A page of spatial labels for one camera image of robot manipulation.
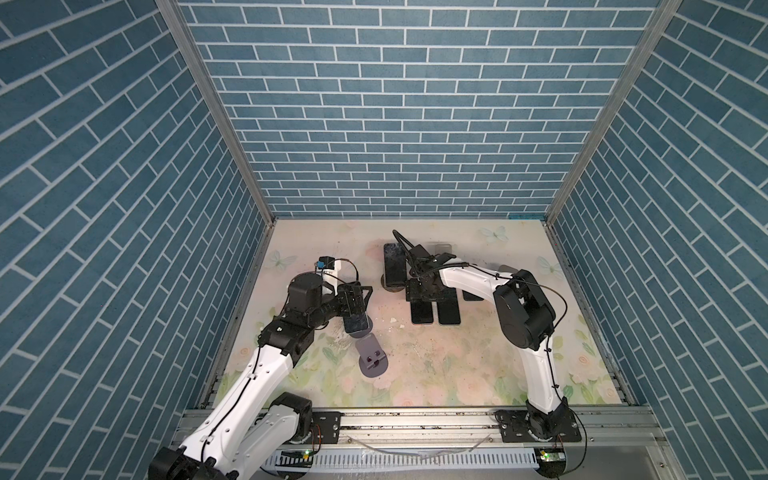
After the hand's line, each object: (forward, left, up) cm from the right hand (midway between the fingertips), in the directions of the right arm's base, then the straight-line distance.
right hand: (414, 295), depth 98 cm
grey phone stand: (+16, -9, +6) cm, 20 cm away
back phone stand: (+2, +7, +1) cm, 7 cm away
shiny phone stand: (-6, -3, 0) cm, 6 cm away
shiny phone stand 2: (-16, -13, +27) cm, 34 cm away
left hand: (-11, +14, +19) cm, 26 cm away
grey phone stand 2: (-24, +10, +5) cm, 27 cm away
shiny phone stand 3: (-15, +16, +6) cm, 22 cm away
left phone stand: (-16, +14, +4) cm, 22 cm away
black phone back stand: (+5, +7, +8) cm, 11 cm away
